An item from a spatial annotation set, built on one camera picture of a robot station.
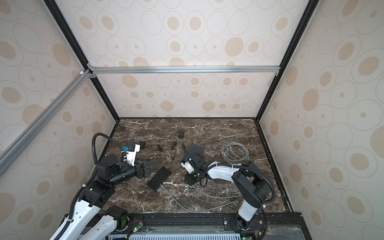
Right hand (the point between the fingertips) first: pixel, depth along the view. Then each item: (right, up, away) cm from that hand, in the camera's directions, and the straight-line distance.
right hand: (187, 180), depth 88 cm
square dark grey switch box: (+5, +15, +13) cm, 21 cm away
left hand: (-13, +15, -21) cm, 29 cm away
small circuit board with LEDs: (-22, -17, -17) cm, 32 cm away
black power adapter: (-6, +27, +22) cm, 35 cm away
